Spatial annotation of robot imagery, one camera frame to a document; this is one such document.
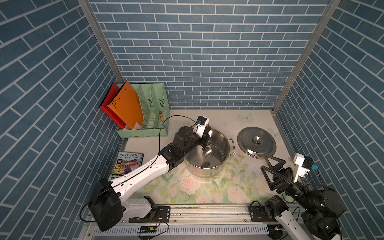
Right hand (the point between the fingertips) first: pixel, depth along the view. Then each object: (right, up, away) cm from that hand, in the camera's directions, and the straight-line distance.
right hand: (266, 165), depth 52 cm
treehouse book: (-67, -9, +34) cm, 76 cm away
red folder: (-76, +22, +32) cm, 86 cm away
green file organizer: (-57, +32, +56) cm, 86 cm away
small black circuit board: (-48, -37, +19) cm, 64 cm away
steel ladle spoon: (-20, -2, +34) cm, 39 cm away
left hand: (-17, +12, +19) cm, 28 cm away
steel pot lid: (+15, +2, +47) cm, 49 cm away
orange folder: (-73, +26, +48) cm, 91 cm away
